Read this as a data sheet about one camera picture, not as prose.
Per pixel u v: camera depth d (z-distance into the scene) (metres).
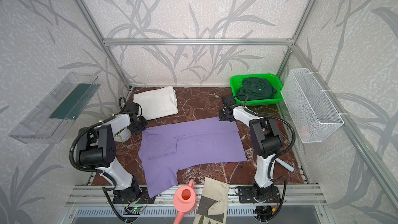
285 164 0.80
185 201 0.63
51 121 0.65
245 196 0.73
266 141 0.51
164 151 0.89
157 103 1.08
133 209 0.71
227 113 0.74
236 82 1.16
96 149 0.48
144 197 0.72
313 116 0.62
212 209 0.69
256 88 1.10
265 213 0.70
